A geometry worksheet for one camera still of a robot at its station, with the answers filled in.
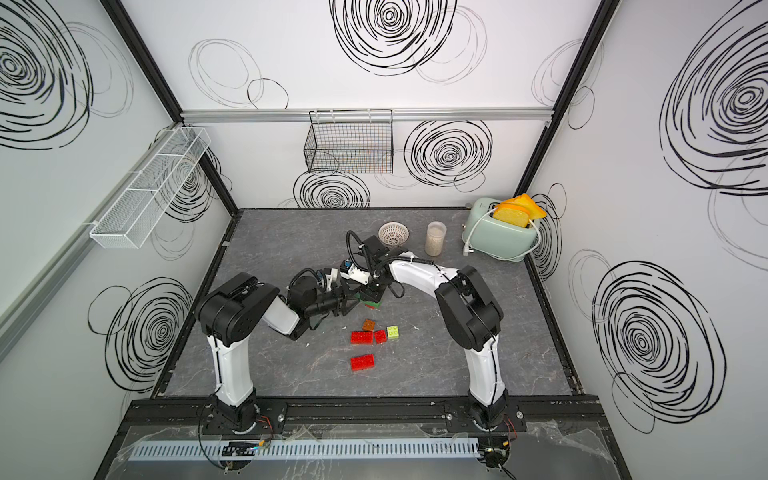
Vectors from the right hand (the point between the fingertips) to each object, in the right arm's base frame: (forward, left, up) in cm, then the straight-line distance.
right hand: (367, 292), depth 93 cm
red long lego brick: (-14, +1, -3) cm, 14 cm away
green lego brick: (-3, -1, -1) cm, 4 cm away
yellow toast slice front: (+19, -44, +16) cm, 51 cm away
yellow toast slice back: (+23, -49, +17) cm, 57 cm away
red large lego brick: (-21, 0, -2) cm, 21 cm away
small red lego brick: (-3, -1, -3) cm, 5 cm away
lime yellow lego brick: (-12, -8, -2) cm, 14 cm away
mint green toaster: (+16, -44, +7) cm, 47 cm away
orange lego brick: (-10, -1, -2) cm, 10 cm away
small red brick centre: (-13, -5, -2) cm, 14 cm away
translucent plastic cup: (+20, -22, +4) cm, 30 cm away
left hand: (-2, +1, +2) cm, 3 cm away
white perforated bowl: (+25, -7, -1) cm, 26 cm away
